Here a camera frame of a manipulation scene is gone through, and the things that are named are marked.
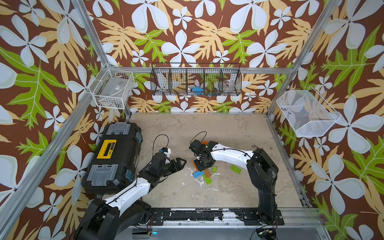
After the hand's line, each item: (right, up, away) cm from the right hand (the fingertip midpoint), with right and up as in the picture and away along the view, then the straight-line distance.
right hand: (199, 167), depth 90 cm
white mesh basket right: (+61, +32, -8) cm, 69 cm away
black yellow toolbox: (-44, +6, -15) cm, 47 cm away
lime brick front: (+5, -7, -4) cm, 9 cm away
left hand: (-9, +5, -5) cm, 12 cm away
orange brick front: (-2, +3, -10) cm, 10 cm away
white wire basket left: (-51, +48, -4) cm, 70 cm away
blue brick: (-1, -3, -3) cm, 4 cm away
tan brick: (+5, -3, -2) cm, 6 cm away
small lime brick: (+9, -1, -2) cm, 9 cm away
